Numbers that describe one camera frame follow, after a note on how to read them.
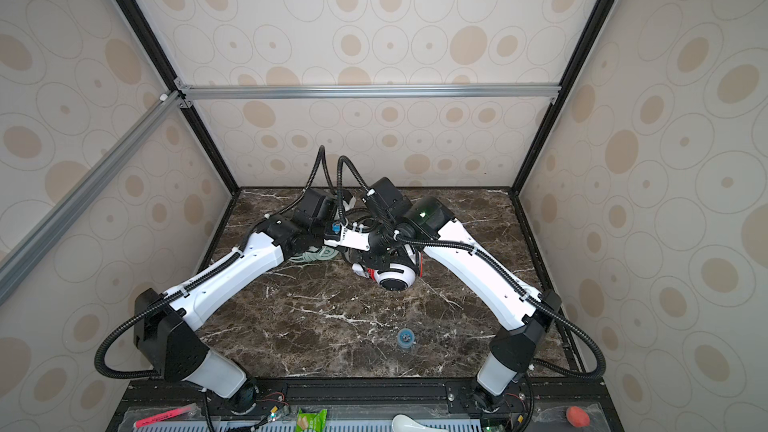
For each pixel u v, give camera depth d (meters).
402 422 0.70
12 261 0.51
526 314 0.41
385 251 0.58
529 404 0.72
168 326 0.40
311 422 0.68
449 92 1.69
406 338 0.83
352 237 0.56
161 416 0.70
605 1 0.73
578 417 0.69
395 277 0.65
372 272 0.69
